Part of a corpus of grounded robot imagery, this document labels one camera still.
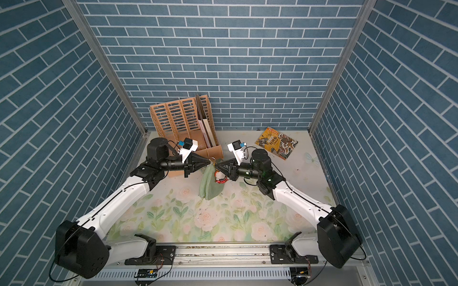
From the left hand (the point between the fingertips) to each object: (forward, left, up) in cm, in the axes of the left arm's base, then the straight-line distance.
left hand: (211, 163), depth 70 cm
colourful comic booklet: (+34, -36, -26) cm, 55 cm away
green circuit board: (-33, +26, -32) cm, 53 cm away
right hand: (-1, -3, -2) cm, 4 cm away
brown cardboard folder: (+29, +8, 0) cm, 30 cm away
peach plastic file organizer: (+42, +27, -15) cm, 52 cm away
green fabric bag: (-8, +1, -6) cm, 10 cm away
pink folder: (+24, +7, -8) cm, 27 cm away
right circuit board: (-33, -36, -28) cm, 56 cm away
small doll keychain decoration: (-2, -3, -7) cm, 8 cm away
